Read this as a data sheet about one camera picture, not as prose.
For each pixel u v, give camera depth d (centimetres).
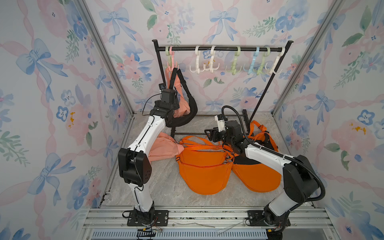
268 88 86
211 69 76
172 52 68
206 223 74
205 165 91
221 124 77
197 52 68
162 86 72
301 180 45
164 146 99
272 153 54
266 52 69
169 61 74
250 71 74
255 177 83
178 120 99
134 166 48
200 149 101
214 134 76
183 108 92
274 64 74
